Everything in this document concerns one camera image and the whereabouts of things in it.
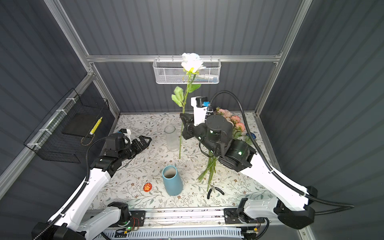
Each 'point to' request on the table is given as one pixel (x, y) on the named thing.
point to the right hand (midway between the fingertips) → (182, 116)
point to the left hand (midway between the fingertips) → (146, 142)
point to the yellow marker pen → (95, 126)
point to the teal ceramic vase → (172, 181)
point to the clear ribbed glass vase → (172, 138)
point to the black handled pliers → (213, 187)
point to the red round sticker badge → (147, 187)
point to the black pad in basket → (81, 124)
